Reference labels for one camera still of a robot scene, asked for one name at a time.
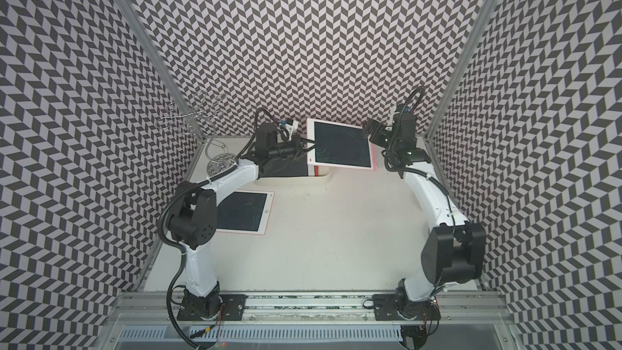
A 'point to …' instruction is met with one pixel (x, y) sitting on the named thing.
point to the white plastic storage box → (339, 180)
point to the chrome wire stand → (189, 116)
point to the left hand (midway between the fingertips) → (319, 145)
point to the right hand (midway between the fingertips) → (373, 131)
